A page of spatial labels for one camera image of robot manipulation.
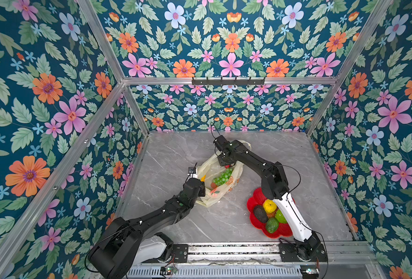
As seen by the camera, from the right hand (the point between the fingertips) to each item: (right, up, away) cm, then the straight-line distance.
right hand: (229, 157), depth 103 cm
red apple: (-1, -5, -7) cm, 9 cm away
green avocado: (+18, -29, -27) cm, 43 cm away
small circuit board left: (-28, -45, -33) cm, 62 cm away
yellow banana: (-15, -11, -8) cm, 20 cm away
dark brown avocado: (+13, -25, -23) cm, 37 cm away
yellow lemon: (+18, -22, -21) cm, 36 cm away
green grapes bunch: (-3, -10, -13) cm, 17 cm away
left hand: (-14, -10, -16) cm, 24 cm away
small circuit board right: (+31, -45, -33) cm, 64 cm away
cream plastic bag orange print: (-10, -7, -3) cm, 12 cm away
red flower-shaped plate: (+14, -20, -16) cm, 29 cm away
